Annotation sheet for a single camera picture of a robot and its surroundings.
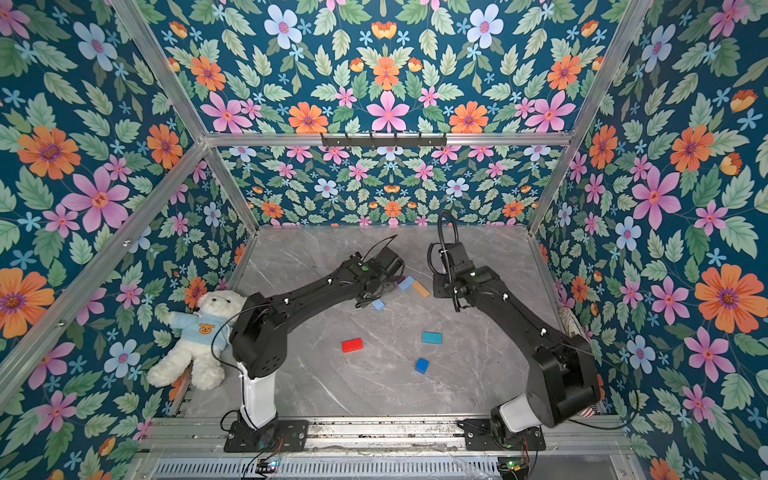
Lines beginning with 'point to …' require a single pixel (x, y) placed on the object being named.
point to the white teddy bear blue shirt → (205, 336)
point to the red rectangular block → (352, 345)
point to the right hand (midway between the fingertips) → (443, 283)
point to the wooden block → (421, 289)
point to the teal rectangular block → (434, 338)
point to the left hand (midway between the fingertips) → (389, 287)
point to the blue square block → (422, 365)
